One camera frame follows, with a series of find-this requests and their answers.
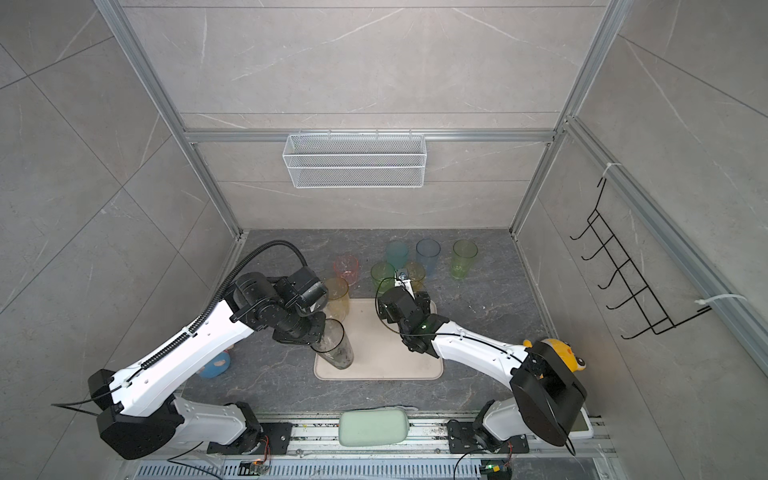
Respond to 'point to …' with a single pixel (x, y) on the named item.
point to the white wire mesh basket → (355, 161)
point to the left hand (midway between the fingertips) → (324, 333)
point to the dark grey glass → (334, 345)
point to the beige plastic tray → (378, 349)
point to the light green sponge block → (373, 426)
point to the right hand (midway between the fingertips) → (402, 295)
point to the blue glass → (427, 253)
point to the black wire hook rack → (652, 309)
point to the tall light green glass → (464, 254)
